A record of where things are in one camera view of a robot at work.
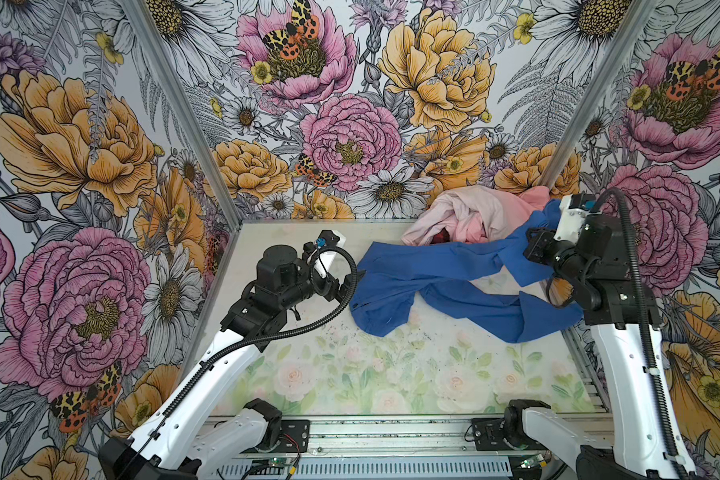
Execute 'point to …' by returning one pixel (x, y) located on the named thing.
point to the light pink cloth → (451, 205)
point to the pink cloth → (520, 205)
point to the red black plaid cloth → (441, 237)
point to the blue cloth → (387, 278)
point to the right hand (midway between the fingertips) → (524, 242)
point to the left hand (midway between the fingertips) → (346, 267)
